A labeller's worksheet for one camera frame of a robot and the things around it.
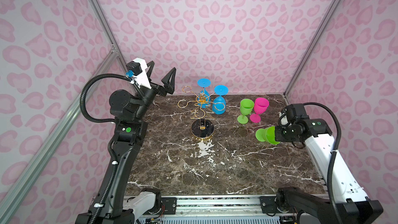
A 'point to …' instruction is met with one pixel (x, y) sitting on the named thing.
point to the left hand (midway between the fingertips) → (163, 62)
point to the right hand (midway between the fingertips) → (279, 134)
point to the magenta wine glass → (261, 104)
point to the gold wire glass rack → (202, 123)
